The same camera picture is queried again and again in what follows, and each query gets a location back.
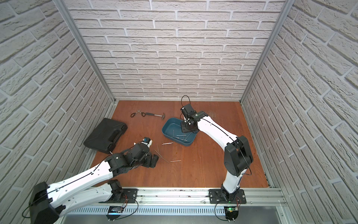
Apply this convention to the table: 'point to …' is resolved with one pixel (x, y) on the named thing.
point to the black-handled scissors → (134, 114)
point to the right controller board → (231, 213)
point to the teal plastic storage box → (172, 129)
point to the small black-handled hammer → (163, 116)
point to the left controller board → (114, 212)
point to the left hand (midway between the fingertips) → (154, 154)
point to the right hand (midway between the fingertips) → (187, 127)
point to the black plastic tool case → (104, 137)
